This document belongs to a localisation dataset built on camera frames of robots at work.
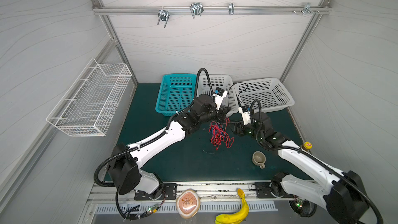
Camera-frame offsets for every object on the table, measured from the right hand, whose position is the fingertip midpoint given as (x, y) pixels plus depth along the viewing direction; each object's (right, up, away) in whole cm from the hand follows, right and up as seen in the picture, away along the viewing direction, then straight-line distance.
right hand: (234, 118), depth 81 cm
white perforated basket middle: (0, +23, +34) cm, 41 cm away
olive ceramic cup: (+14, -22, +3) cm, 26 cm away
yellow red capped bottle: (+32, -11, -10) cm, 35 cm away
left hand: (-2, +7, -9) cm, 12 cm away
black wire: (+6, +10, +18) cm, 21 cm away
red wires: (-8, -9, +1) cm, 12 cm away
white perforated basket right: (+35, +15, +34) cm, 51 cm away
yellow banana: (-3, -38, -18) cm, 42 cm away
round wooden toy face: (-23, -36, -12) cm, 45 cm away
